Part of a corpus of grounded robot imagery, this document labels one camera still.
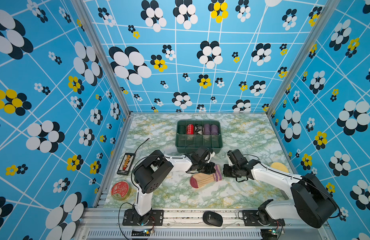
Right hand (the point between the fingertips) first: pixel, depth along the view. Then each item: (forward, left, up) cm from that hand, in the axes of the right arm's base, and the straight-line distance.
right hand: (224, 171), depth 89 cm
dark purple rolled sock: (+27, +4, +7) cm, 29 cm away
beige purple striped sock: (-5, +15, +1) cm, 16 cm away
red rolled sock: (+28, +20, +7) cm, 35 cm away
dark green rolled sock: (+28, +27, +6) cm, 39 cm away
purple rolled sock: (+28, +9, +6) cm, 30 cm away
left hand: (0, +5, +1) cm, 5 cm away
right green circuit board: (-30, -18, -3) cm, 35 cm away
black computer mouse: (-24, +9, +2) cm, 26 cm away
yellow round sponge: (+3, -34, +1) cm, 34 cm away
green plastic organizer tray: (+23, +20, +5) cm, 31 cm away
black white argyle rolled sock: (+28, +15, +7) cm, 32 cm away
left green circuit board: (-31, +42, 0) cm, 52 cm away
